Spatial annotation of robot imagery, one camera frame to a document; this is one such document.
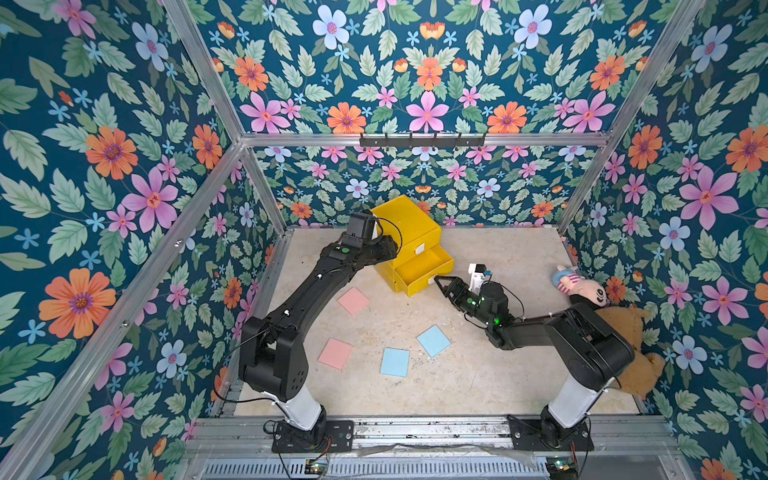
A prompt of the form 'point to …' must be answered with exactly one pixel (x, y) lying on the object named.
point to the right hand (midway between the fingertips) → (438, 282)
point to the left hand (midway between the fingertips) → (395, 244)
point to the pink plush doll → (573, 283)
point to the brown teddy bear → (645, 369)
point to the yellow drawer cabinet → (421, 258)
